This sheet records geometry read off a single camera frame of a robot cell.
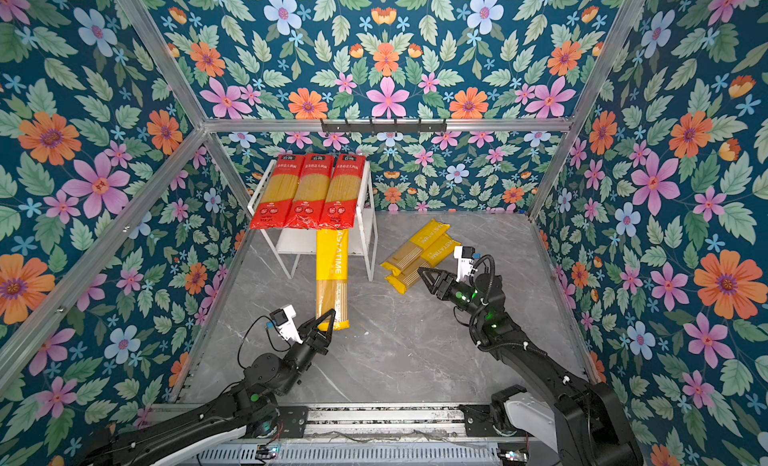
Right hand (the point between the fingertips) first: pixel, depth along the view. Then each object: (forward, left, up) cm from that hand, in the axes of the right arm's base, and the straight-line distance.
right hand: (423, 270), depth 75 cm
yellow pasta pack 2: (+20, -5, -21) cm, 29 cm away
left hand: (-10, +21, -2) cm, 23 cm away
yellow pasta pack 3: (-2, +23, +1) cm, 23 cm away
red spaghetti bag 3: (+16, +20, +12) cm, 29 cm away
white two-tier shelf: (+11, +16, 0) cm, 20 cm away
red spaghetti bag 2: (+12, +29, +13) cm, 34 cm away
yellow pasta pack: (+23, +2, -20) cm, 31 cm away
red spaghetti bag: (+11, +37, +12) cm, 40 cm away
